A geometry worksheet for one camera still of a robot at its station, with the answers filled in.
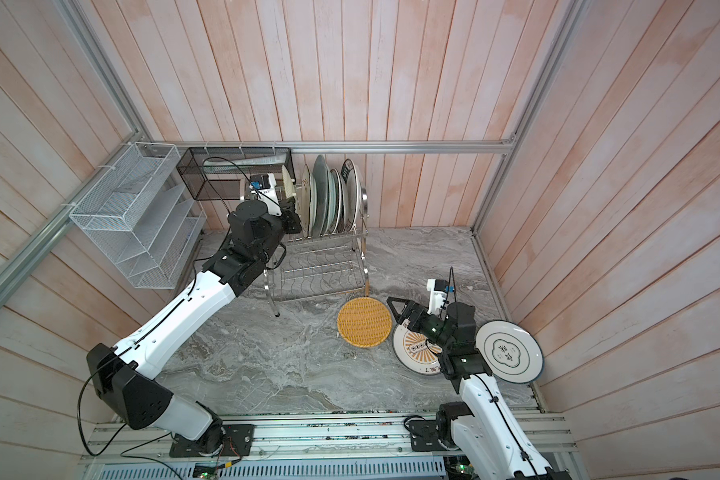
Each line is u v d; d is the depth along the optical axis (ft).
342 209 2.40
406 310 2.25
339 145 3.21
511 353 2.88
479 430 1.94
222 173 3.43
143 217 2.42
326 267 3.48
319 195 2.40
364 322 3.12
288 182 2.50
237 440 2.40
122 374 1.33
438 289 2.33
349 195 2.48
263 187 1.92
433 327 2.21
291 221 2.09
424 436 2.42
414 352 2.89
